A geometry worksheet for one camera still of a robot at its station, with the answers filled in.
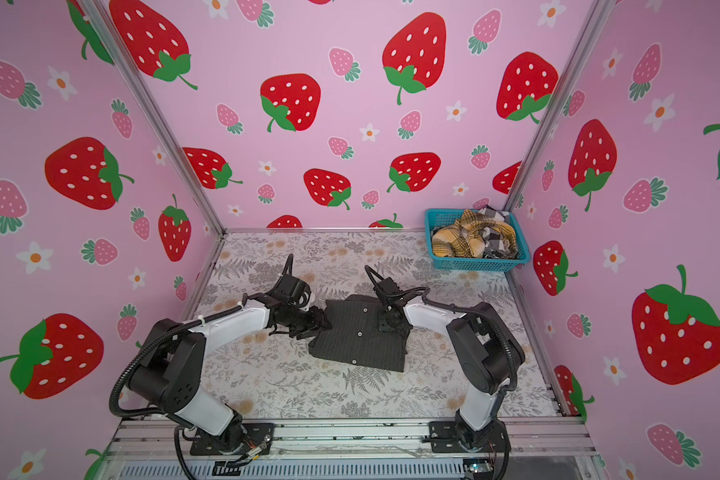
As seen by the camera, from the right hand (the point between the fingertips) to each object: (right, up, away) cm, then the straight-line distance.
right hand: (386, 323), depth 95 cm
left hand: (-18, 0, -6) cm, 19 cm away
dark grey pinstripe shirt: (-9, -3, -6) cm, 12 cm away
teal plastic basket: (+22, +37, +21) cm, 48 cm away
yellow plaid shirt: (+27, +28, +10) cm, 40 cm away
